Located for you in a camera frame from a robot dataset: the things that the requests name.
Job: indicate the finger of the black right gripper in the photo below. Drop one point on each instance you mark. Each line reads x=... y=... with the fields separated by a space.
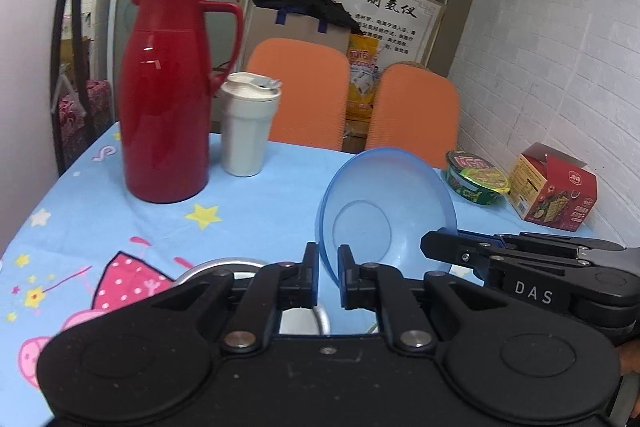
x=456 y=248

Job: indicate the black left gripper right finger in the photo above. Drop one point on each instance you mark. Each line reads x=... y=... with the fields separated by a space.
x=383 y=290

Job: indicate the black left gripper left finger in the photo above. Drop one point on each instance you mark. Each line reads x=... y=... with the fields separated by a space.
x=273 y=289

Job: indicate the blue translucent bowl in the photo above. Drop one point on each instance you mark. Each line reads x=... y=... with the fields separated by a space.
x=381 y=203

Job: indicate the green instant noodle cup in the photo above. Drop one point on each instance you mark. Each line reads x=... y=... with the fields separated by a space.
x=474 y=178

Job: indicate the red cracker box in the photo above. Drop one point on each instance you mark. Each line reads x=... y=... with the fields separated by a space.
x=551 y=188

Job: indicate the right orange chair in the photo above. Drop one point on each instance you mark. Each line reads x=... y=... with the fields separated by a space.
x=415 y=110

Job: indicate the orange chair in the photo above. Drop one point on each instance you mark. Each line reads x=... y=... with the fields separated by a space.
x=415 y=110
x=314 y=91

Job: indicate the white tumbler cup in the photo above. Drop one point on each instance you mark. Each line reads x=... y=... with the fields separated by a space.
x=248 y=105

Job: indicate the left orange chair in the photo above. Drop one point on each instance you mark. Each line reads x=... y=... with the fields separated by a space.
x=314 y=91

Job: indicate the yellow snack bag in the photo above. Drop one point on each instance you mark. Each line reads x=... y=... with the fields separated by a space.
x=362 y=53

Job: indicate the red thermos jug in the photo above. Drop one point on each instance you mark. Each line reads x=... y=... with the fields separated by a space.
x=166 y=86

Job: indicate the chinese text poster board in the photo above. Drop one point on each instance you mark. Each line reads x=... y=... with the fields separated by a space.
x=405 y=29

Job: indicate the brown cardboard box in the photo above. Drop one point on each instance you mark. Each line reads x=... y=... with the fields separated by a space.
x=262 y=24

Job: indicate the black cloth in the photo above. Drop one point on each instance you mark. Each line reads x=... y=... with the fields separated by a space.
x=327 y=11

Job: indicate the black metal rack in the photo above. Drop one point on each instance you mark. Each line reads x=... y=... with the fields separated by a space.
x=58 y=77

